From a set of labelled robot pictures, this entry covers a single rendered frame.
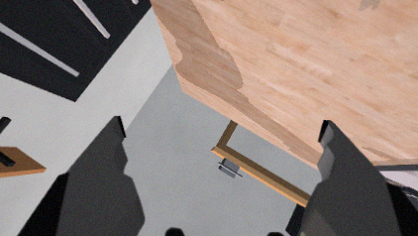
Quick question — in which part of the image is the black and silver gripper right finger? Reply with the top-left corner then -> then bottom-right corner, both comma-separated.
301,120 -> 418,236

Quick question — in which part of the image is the grey metal fixture plate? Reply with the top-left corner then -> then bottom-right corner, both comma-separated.
375,165 -> 418,191

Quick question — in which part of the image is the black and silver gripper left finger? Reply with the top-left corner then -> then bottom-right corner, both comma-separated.
17,116 -> 146,236

